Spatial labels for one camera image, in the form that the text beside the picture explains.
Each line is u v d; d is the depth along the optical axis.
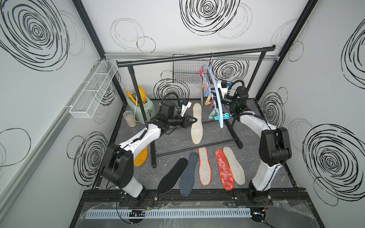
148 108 0.94
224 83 0.69
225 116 0.52
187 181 0.79
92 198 0.74
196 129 0.79
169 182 0.79
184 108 0.72
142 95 0.97
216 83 0.53
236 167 0.84
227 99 0.75
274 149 0.50
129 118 0.97
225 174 0.81
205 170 0.83
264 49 0.56
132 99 1.00
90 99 0.74
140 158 0.87
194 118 0.77
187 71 1.12
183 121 0.71
